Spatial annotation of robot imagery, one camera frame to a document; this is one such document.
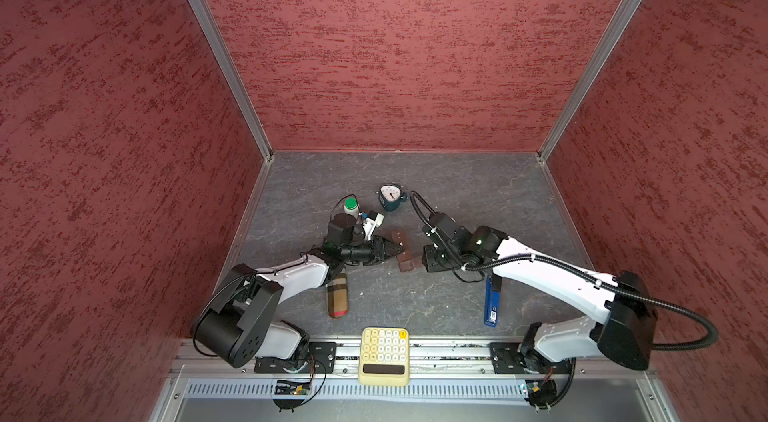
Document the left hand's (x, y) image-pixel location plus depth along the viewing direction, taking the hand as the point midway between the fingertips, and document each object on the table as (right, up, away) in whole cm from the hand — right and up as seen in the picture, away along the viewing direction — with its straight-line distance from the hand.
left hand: (401, 256), depth 81 cm
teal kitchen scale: (-3, +16, +22) cm, 27 cm away
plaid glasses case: (-18, -12, +1) cm, 22 cm away
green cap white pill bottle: (-16, +13, +12) cm, 24 cm away
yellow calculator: (-5, -23, -8) cm, 25 cm away
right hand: (+7, -2, -3) cm, 8 cm away
